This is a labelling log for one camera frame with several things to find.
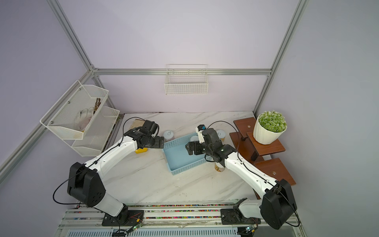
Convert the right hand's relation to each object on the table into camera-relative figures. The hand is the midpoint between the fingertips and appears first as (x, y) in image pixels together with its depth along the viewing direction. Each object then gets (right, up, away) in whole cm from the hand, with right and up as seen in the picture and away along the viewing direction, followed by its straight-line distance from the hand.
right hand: (194, 147), depth 81 cm
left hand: (-24, +1, +5) cm, 24 cm away
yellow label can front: (0, +3, +19) cm, 20 cm away
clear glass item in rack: (-60, +16, -3) cm, 62 cm away
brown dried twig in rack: (-54, +24, 0) cm, 59 cm away
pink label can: (-18, +5, +20) cm, 28 cm away
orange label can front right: (+15, -13, +5) cm, 20 cm away
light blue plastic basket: (-11, -9, +15) cm, 20 cm away
